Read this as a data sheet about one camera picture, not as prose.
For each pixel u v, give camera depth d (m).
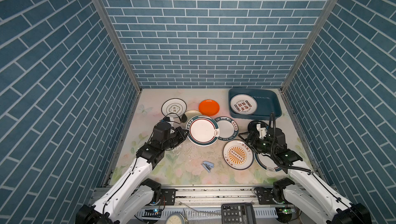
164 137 0.59
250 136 0.72
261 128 0.77
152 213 0.72
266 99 1.13
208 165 0.82
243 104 1.11
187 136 0.76
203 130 0.80
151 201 0.63
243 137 0.75
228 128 0.99
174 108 1.08
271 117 1.03
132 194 0.48
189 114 1.05
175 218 0.65
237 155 0.87
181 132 0.68
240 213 0.68
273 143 0.62
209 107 1.09
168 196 0.73
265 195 0.74
